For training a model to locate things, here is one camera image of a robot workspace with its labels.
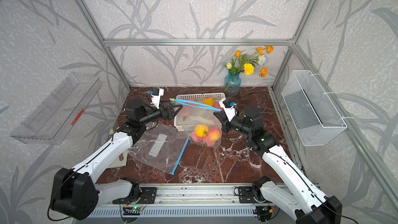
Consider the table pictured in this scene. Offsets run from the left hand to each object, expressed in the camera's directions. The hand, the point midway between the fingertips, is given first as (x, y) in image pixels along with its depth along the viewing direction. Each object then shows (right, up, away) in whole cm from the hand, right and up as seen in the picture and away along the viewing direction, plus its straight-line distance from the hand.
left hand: (178, 106), depth 74 cm
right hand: (+18, -3, -4) cm, 19 cm away
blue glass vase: (+32, +14, +36) cm, 50 cm away
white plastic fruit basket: (+3, -8, +28) cm, 29 cm away
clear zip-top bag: (-13, -25, +17) cm, 33 cm away
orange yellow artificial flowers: (+38, +26, +23) cm, 52 cm away
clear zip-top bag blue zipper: (+19, -10, +2) cm, 21 cm away
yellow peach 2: (+15, +2, +33) cm, 36 cm away
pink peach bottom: (+14, -19, +10) cm, 26 cm away
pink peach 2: (+7, -19, +13) cm, 24 cm away
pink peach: (+18, -15, +6) cm, 24 cm away
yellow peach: (+11, -14, +8) cm, 19 cm away
